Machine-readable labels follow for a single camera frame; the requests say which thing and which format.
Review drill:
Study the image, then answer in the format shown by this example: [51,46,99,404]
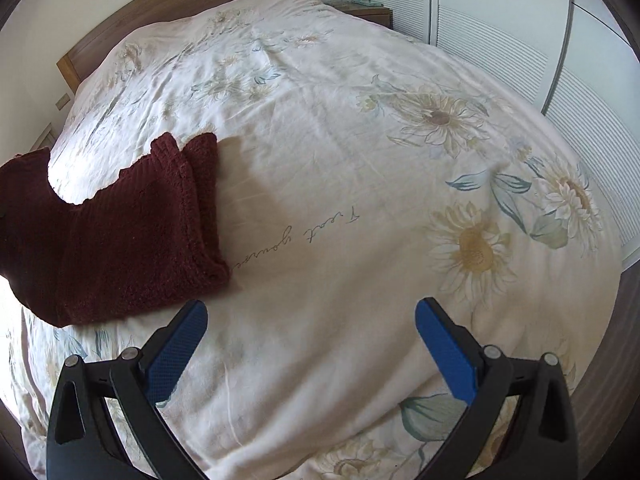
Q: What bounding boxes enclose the dark red knit sweater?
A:
[1,132,231,327]

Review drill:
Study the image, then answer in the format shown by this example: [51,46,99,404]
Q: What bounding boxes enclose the white floral bed duvet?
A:
[1,0,622,479]

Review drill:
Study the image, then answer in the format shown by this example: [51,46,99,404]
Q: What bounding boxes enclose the white sliding wardrobe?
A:
[363,0,639,266]

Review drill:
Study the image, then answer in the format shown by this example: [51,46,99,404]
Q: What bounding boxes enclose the wooden nightstand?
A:
[329,1,393,29]

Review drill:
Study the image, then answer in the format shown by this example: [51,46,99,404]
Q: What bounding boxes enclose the wooden bed headboard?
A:
[55,0,304,96]

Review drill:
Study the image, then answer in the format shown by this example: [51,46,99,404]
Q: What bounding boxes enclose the wall outlet plate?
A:
[55,93,70,110]

